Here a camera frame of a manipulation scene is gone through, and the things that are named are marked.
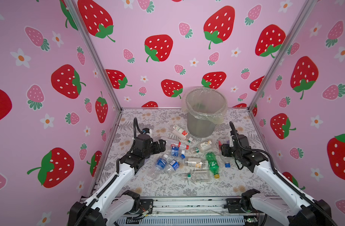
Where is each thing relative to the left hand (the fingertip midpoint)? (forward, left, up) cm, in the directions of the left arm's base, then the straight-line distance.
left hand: (160, 142), depth 81 cm
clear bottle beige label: (-7, -23, -12) cm, 26 cm away
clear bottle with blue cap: (-11, -39, -7) cm, 41 cm away
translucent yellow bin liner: (+34, -33, +1) cm, 47 cm away
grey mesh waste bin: (+15, -25, -5) cm, 29 cm away
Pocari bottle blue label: (-10, +4, -17) cm, 21 cm away
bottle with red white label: (+16, -12, -9) cm, 22 cm away
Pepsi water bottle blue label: (-10, -8, -11) cm, 17 cm away
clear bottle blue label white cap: (0, -9, -10) cm, 13 cm away
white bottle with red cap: (+6, -11, -13) cm, 18 cm away
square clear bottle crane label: (+4, -29, -11) cm, 32 cm away
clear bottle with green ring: (-14, -23, -17) cm, 32 cm away
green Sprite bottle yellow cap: (-9, -32, -11) cm, 35 cm away
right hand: (-1, -38, -3) cm, 38 cm away
